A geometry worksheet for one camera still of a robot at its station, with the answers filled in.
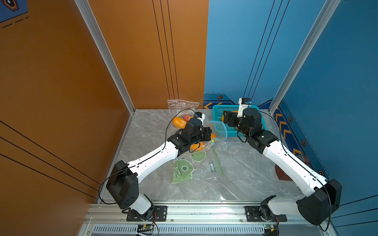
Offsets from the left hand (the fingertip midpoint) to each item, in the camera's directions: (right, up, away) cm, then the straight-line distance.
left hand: (213, 129), depth 78 cm
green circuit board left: (-33, -48, -7) cm, 59 cm away
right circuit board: (+27, -49, -6) cm, 56 cm away
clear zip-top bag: (-21, +12, +41) cm, 47 cm away
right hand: (+9, +9, -1) cm, 13 cm away
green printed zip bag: (-17, -25, +9) cm, 31 cm away
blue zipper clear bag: (+6, -2, +16) cm, 17 cm away
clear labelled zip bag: (-1, -22, +13) cm, 26 cm away
